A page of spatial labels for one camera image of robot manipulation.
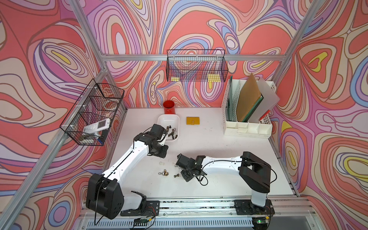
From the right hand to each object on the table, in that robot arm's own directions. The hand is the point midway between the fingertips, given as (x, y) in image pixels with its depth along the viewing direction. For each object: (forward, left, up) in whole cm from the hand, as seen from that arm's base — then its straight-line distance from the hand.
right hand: (189, 177), depth 85 cm
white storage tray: (+40, +12, +4) cm, 42 cm away
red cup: (+49, +13, +12) cm, 52 cm away
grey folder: (+35, -51, +30) cm, 68 cm away
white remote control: (+15, +41, +35) cm, 56 cm away
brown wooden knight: (+30, +11, +4) cm, 32 cm away
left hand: (+11, +14, +13) cm, 21 cm away
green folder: (+40, -30, +19) cm, 53 cm away
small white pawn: (+9, +17, +2) cm, 19 cm away
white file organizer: (+31, -54, +5) cm, 62 cm away
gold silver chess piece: (+2, +14, +3) cm, 15 cm away
